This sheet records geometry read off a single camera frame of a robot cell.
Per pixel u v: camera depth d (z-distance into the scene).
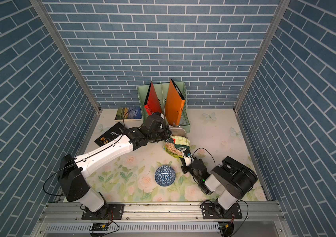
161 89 1.02
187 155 0.75
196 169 0.69
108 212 0.69
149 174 0.87
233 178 0.47
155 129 0.61
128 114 1.17
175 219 0.72
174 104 0.88
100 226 0.72
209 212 0.74
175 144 0.79
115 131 1.02
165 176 0.85
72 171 0.42
